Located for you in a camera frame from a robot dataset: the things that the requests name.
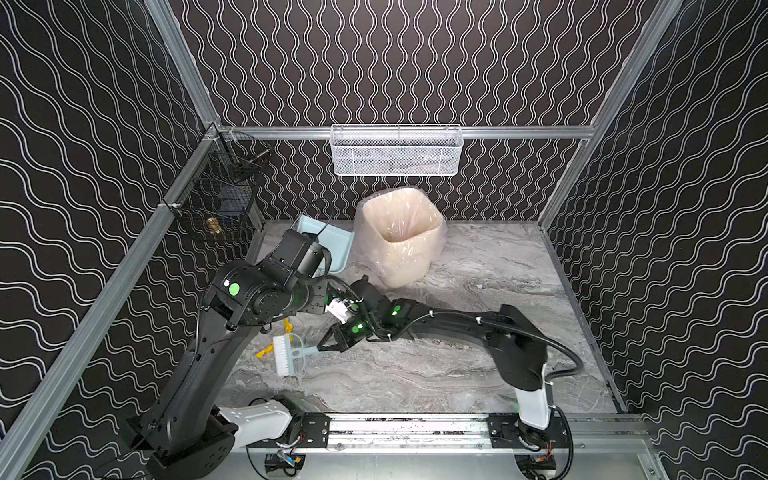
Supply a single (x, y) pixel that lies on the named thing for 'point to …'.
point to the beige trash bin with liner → (398, 231)
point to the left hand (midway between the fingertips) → (321, 290)
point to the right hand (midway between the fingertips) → (320, 348)
